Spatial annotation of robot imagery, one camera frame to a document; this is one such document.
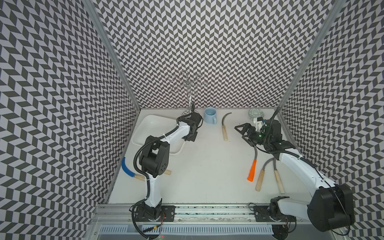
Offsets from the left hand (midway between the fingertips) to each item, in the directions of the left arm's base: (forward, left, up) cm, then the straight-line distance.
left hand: (186, 137), depth 95 cm
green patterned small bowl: (+23, -51, -3) cm, 56 cm away
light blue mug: (+18, -16, 0) cm, 25 cm away
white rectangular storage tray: (+9, +28, 0) cm, 29 cm away
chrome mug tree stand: (+35, -1, +16) cm, 38 cm away
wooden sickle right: (-24, -54, -7) cm, 59 cm away
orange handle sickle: (-23, -38, -8) cm, 45 cm away
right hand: (-7, -30, +13) cm, 33 cm away
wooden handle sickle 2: (-21, +10, -4) cm, 24 cm away
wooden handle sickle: (-23, -44, -6) cm, 50 cm away
